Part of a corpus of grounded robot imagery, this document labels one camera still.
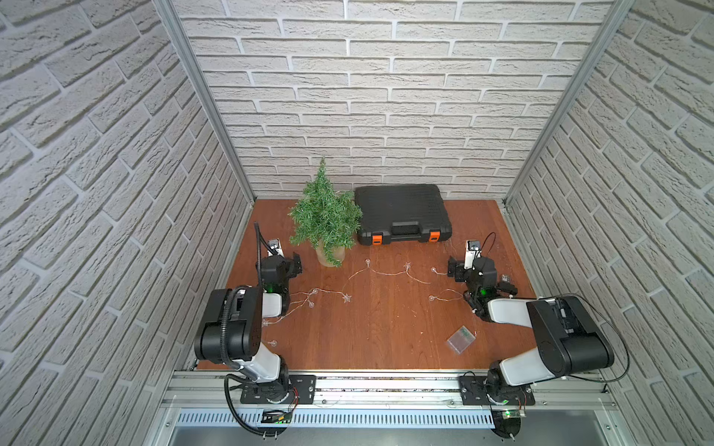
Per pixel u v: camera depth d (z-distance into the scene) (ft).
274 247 2.64
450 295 3.02
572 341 1.47
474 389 2.43
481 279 2.29
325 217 2.43
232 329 1.49
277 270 2.34
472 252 2.60
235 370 1.60
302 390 2.39
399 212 3.77
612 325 2.37
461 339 2.73
